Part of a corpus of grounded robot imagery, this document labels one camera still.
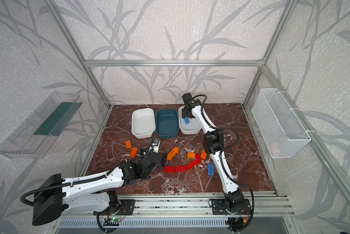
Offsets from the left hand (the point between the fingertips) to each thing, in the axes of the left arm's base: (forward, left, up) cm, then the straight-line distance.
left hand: (161, 146), depth 81 cm
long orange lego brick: (+3, -7, -13) cm, 15 cm away
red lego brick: (-8, -4, -13) cm, 16 cm away
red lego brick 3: (-2, -22, -12) cm, 25 cm away
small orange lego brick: (+8, +25, -13) cm, 29 cm away
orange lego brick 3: (+1, -25, -13) cm, 28 cm away
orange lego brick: (+2, +20, -13) cm, 24 cm away
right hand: (+34, -16, -7) cm, 38 cm away
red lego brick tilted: (-6, -18, -12) cm, 22 cm away
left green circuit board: (-33, +22, -13) cm, 42 cm away
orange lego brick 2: (+1, -17, -12) cm, 21 cm away
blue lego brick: (+28, -15, -13) cm, 34 cm away
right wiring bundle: (-34, -40, -16) cm, 55 cm away
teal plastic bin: (+27, 0, -15) cm, 30 cm away
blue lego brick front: (-8, -29, -11) cm, 32 cm away
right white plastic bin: (+23, -20, -15) cm, 34 cm away
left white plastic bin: (+25, +18, -12) cm, 33 cm away
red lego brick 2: (-8, -11, -14) cm, 19 cm away
